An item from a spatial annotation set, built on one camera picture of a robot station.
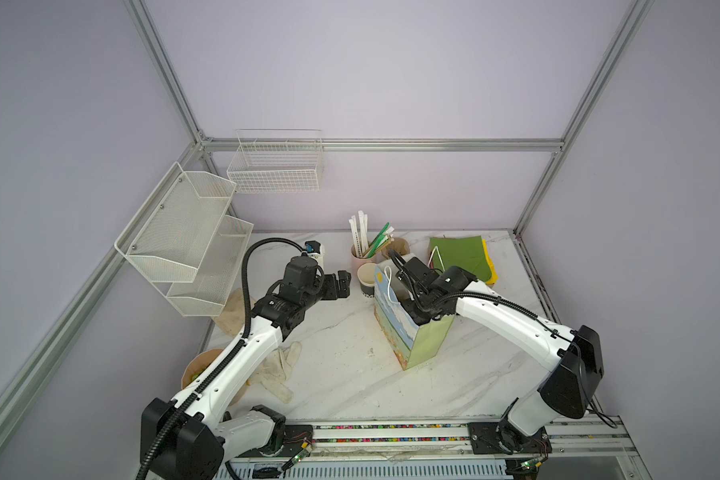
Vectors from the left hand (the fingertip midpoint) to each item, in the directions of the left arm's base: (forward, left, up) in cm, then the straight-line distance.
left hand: (333, 278), depth 79 cm
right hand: (-7, -21, -7) cm, 23 cm away
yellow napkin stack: (+17, -55, -21) cm, 62 cm away
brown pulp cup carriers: (+30, -22, -20) cm, 42 cm away
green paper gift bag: (-14, -22, -11) cm, 28 cm away
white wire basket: (+39, +23, +11) cm, 47 cm away
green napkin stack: (+24, -46, -17) cm, 55 cm away
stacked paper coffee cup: (+8, -9, -11) cm, 16 cm away
